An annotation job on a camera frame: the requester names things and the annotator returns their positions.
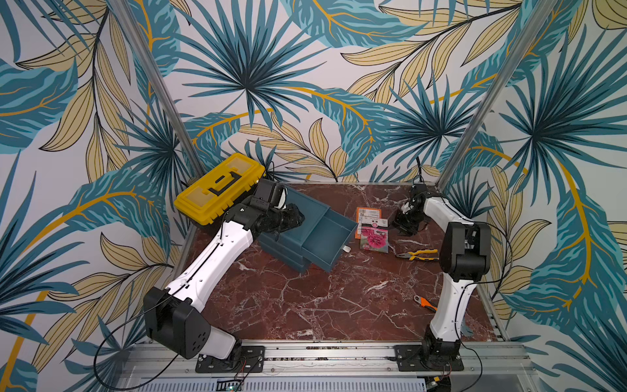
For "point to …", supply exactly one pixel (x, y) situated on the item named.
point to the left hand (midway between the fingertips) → (300, 223)
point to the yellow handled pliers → (413, 255)
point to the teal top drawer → (327, 240)
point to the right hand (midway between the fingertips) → (393, 228)
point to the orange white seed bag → (365, 215)
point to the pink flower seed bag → (374, 234)
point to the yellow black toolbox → (209, 201)
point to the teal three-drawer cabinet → (286, 251)
